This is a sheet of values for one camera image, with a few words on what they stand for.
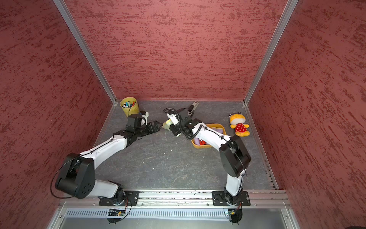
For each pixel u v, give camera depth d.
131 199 0.73
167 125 0.85
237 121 1.01
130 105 1.06
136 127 0.69
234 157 0.47
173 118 0.79
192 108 1.11
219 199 0.74
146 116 0.81
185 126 0.67
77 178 0.43
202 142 0.89
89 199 0.76
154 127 0.79
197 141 0.92
